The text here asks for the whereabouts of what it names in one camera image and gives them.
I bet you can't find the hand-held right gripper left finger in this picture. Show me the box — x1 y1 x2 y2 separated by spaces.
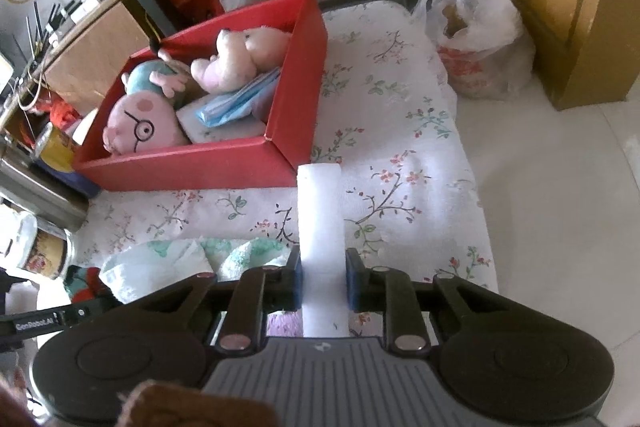
117 247 304 354

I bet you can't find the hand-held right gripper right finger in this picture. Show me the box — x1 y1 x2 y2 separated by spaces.
345 248 506 356

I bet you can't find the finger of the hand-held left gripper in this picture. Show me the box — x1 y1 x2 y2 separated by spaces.
62 294 126 324

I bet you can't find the striped knitted hat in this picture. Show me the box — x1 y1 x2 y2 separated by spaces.
64 264 113 305

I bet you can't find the green and white towel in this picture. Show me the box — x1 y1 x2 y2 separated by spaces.
99 237 293 305

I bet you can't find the white cloth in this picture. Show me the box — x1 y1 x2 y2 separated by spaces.
175 97 268 142

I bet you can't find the red cardboard box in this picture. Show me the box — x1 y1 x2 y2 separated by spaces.
72 0 328 192

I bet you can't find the blue face mask pack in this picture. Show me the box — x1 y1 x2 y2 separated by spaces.
194 67 281 128

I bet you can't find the pig plush toy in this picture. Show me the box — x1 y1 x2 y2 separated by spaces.
102 38 193 156

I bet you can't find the pink bear plush toy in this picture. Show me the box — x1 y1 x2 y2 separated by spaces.
190 26 293 92

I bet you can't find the clear glass jar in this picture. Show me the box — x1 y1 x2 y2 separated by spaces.
0 212 76 282

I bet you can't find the floral tablecloth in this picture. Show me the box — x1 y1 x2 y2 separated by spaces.
75 2 501 338

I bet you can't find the brown fuzzy cloth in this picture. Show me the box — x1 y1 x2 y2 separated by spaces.
117 382 278 427

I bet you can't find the blue and yellow drink can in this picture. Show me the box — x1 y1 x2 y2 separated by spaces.
32 122 81 172

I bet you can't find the red cloth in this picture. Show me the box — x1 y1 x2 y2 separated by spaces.
37 99 76 130

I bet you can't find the wooden TV stand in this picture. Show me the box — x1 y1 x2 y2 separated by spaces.
0 0 156 132

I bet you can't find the black router with antennas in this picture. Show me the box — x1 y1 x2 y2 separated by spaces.
27 0 76 38

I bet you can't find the wooden cabinet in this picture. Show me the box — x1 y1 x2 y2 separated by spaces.
492 0 640 112

